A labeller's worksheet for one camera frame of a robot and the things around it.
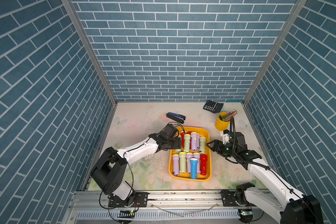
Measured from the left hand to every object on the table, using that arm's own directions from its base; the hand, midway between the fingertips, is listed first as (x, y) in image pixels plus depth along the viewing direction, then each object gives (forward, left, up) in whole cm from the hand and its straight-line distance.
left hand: (181, 145), depth 86 cm
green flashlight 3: (-10, -1, -4) cm, 11 cm away
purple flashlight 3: (-11, +3, -4) cm, 12 cm away
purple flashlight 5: (-5, -10, -4) cm, 12 cm away
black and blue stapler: (+27, +1, -6) cm, 28 cm away
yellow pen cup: (+16, -29, 0) cm, 33 cm away
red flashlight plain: (-7, -14, -6) cm, 17 cm away
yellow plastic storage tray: (+12, -16, -3) cm, 20 cm away
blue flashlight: (-13, -7, -2) cm, 15 cm away
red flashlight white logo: (+10, -2, -4) cm, 11 cm away
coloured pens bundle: (+19, -35, +9) cm, 41 cm away
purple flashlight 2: (+6, -12, -4) cm, 14 cm away
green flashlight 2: (+3, -15, -4) cm, 15 cm away
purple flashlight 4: (-5, -5, -4) cm, 8 cm away
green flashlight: (+6, -4, -2) cm, 7 cm away
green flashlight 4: (-1, +2, -5) cm, 5 cm away
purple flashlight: (+7, -9, 0) cm, 11 cm away
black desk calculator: (+38, -29, -5) cm, 48 cm away
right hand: (-2, -18, +4) cm, 18 cm away
